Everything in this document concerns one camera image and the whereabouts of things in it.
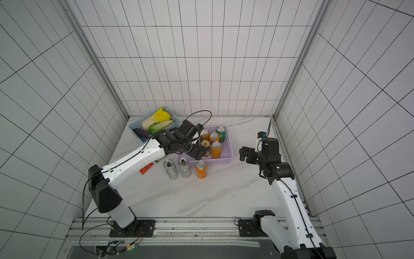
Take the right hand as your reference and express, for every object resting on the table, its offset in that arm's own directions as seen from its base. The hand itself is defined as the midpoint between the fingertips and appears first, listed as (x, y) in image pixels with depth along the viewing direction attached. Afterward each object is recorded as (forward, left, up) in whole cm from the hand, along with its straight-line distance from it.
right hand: (242, 150), depth 78 cm
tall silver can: (-8, +29, -7) cm, 30 cm away
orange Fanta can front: (-7, +20, -9) cm, 23 cm away
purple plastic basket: (+8, +6, -19) cm, 21 cm away
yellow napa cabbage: (+31, +53, -11) cm, 63 cm away
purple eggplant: (+17, +62, -14) cm, 65 cm away
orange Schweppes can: (+6, +13, -10) cm, 17 cm away
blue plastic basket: (+26, +68, -14) cm, 74 cm away
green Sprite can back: (+19, +10, -9) cm, 23 cm away
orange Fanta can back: (+15, +15, -9) cm, 23 cm away
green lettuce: (+23, +50, -11) cm, 57 cm away
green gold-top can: (+9, +19, -8) cm, 22 cm away
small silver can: (-8, +36, -6) cm, 37 cm away
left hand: (-2, +24, 0) cm, 24 cm away
